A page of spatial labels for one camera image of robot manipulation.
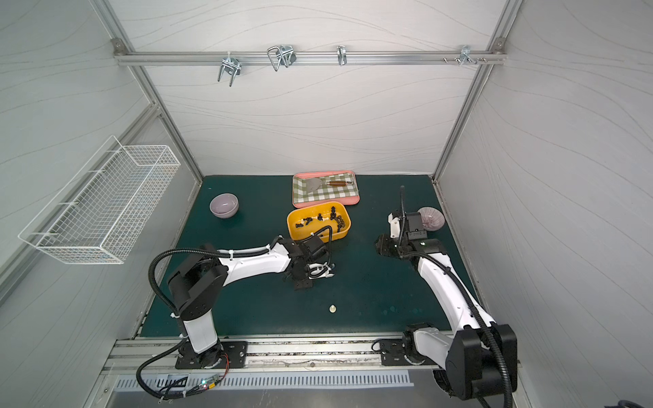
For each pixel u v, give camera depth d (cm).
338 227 102
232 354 73
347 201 111
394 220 77
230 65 79
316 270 77
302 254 66
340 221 104
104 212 69
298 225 103
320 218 104
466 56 77
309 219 104
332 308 81
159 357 61
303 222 104
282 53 77
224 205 106
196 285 47
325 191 115
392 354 74
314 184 116
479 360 39
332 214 106
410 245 60
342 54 78
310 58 80
